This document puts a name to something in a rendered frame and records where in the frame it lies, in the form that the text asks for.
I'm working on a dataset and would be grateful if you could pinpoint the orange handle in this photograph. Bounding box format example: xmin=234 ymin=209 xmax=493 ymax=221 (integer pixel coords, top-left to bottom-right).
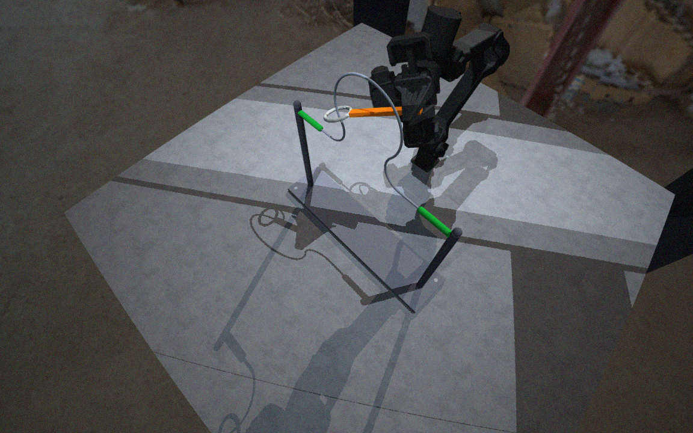
xmin=323 ymin=105 xmax=402 ymax=123

